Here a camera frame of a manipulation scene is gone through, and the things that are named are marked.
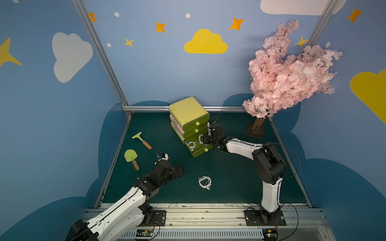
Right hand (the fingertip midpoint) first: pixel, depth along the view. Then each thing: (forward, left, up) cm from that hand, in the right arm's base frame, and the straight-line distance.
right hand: (205, 134), depth 98 cm
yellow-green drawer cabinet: (+1, +10, +14) cm, 17 cm away
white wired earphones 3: (-30, -3, -6) cm, 31 cm away
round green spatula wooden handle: (-15, +48, -7) cm, 51 cm away
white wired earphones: (-6, +8, -8) cm, 13 cm away
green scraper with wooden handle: (0, +47, -5) cm, 48 cm away
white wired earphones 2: (+1, +4, -6) cm, 7 cm away
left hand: (-24, +15, +1) cm, 29 cm away
